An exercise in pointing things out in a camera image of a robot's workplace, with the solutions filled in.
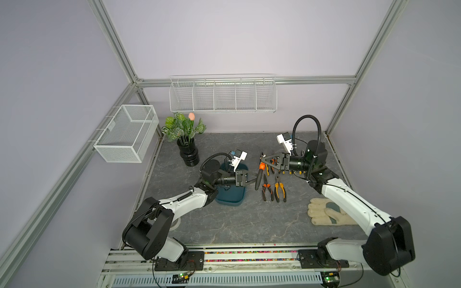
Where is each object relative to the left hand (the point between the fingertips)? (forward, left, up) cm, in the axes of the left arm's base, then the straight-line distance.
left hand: (261, 180), depth 69 cm
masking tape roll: (-6, +38, -25) cm, 46 cm away
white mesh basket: (+28, +59, 0) cm, 66 cm away
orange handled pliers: (+3, 0, +5) cm, 6 cm away
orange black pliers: (+10, -8, -24) cm, 28 cm away
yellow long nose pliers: (+8, -12, -25) cm, 29 cm away
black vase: (+29, +34, -15) cm, 47 cm away
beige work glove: (-6, -32, -23) cm, 40 cm away
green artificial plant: (+34, +36, -1) cm, 49 cm away
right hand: (+6, -1, +5) cm, 8 cm away
